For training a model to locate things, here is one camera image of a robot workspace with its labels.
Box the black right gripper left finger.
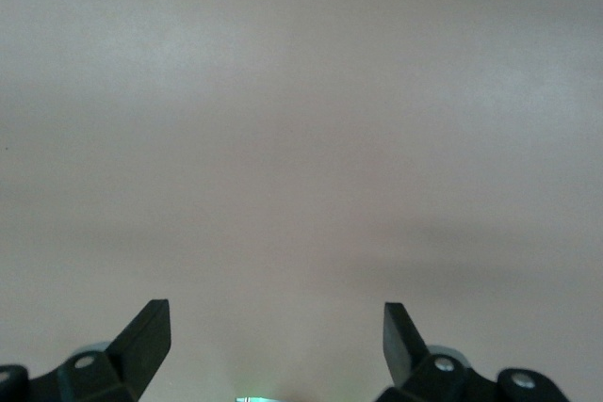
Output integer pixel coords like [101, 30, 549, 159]
[0, 298, 171, 402]

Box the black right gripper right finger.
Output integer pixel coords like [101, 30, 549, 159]
[374, 301, 572, 402]

